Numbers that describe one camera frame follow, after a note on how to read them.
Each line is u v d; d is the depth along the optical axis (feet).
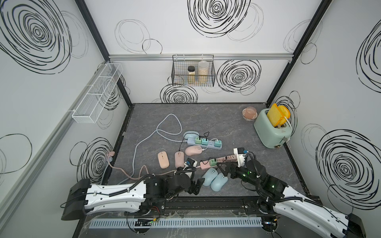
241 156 2.28
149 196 1.68
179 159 2.84
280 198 1.78
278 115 2.78
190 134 3.14
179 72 3.24
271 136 2.78
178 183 1.72
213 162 2.70
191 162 2.06
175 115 3.56
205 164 2.75
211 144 3.08
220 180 2.60
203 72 2.84
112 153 3.09
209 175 2.67
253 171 1.85
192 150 3.05
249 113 3.56
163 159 2.91
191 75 2.77
